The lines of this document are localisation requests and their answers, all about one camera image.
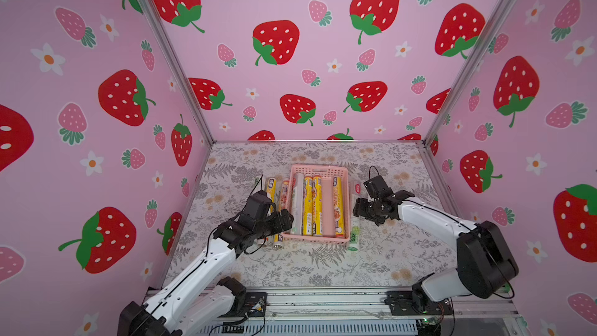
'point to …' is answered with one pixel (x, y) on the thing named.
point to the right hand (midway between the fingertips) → (366, 209)
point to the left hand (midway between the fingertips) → (287, 219)
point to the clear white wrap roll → (298, 204)
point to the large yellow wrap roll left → (278, 242)
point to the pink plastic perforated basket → (316, 168)
